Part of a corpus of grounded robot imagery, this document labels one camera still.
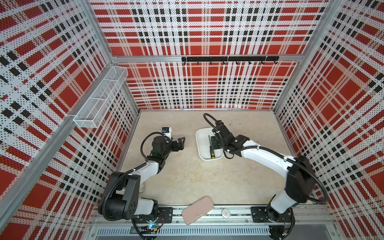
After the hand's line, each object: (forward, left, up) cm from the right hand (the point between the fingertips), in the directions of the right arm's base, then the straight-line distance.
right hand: (215, 141), depth 85 cm
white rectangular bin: (+12, +8, -13) cm, 19 cm away
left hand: (+3, +22, -3) cm, 23 cm away
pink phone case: (-33, +11, -13) cm, 37 cm away
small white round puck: (-34, -4, -13) cm, 37 cm away
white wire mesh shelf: (+18, +76, +7) cm, 79 cm away
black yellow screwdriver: (+1, +2, -13) cm, 14 cm away
